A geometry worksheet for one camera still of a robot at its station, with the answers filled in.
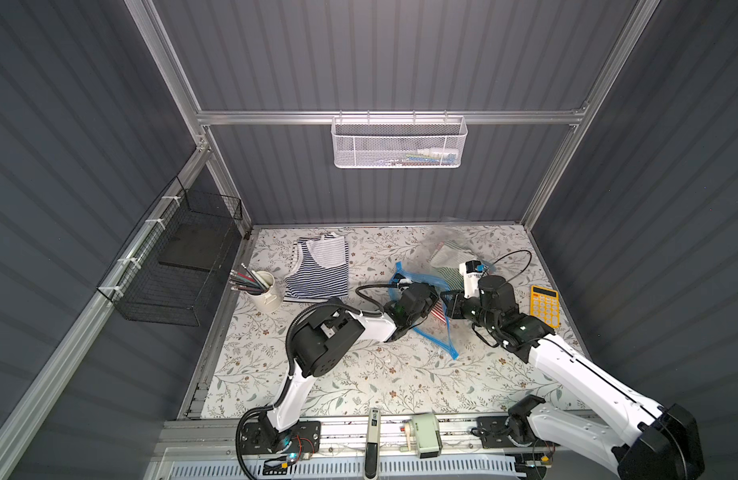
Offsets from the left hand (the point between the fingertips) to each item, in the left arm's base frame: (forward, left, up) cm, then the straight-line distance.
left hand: (451, 291), depth 88 cm
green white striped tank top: (+16, -2, -5) cm, 17 cm away
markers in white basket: (+34, +5, +24) cm, 42 cm away
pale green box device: (-37, +10, -7) cm, 39 cm away
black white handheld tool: (-40, +24, -6) cm, 47 cm away
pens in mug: (+5, +62, 0) cm, 63 cm away
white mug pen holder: (0, +55, -4) cm, 55 cm away
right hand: (-6, +4, +8) cm, 10 cm away
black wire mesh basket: (-4, +73, +17) cm, 75 cm away
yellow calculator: (+1, -33, -10) cm, 34 cm away
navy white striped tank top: (+16, +43, -10) cm, 46 cm away
